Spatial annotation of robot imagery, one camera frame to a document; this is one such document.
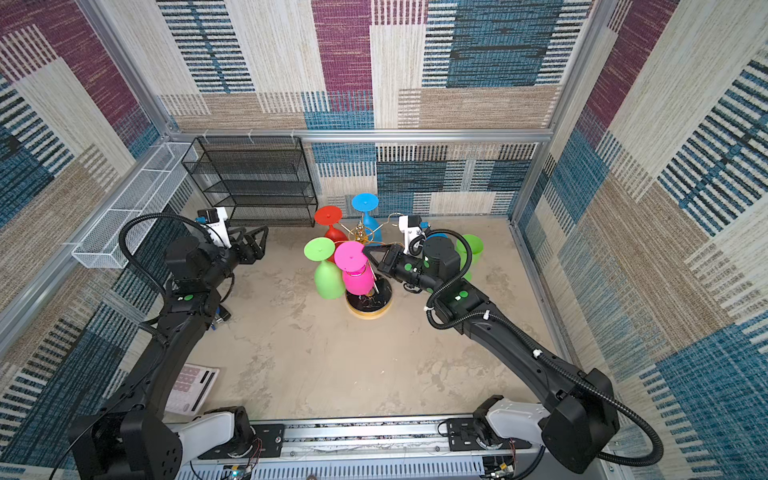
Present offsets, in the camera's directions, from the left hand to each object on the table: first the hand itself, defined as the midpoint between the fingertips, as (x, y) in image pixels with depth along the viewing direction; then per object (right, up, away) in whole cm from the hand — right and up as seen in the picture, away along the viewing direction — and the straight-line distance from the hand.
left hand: (255, 223), depth 75 cm
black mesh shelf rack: (-12, +18, +34) cm, 41 cm away
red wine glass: (+17, +3, +7) cm, 19 cm away
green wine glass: (+18, -13, +2) cm, 22 cm away
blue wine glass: (+27, +6, +8) cm, 29 cm away
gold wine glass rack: (+29, -24, +21) cm, 43 cm away
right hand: (+27, -8, -7) cm, 29 cm away
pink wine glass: (+25, -8, -7) cm, 27 cm away
